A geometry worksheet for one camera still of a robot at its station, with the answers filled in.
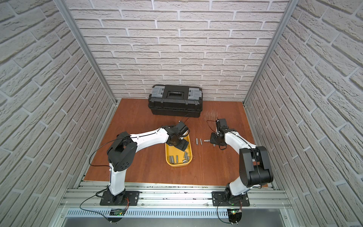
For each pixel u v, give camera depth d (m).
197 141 0.95
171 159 0.87
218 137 0.69
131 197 0.74
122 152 0.50
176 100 0.97
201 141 0.95
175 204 0.74
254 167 0.45
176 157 0.88
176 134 0.72
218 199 0.74
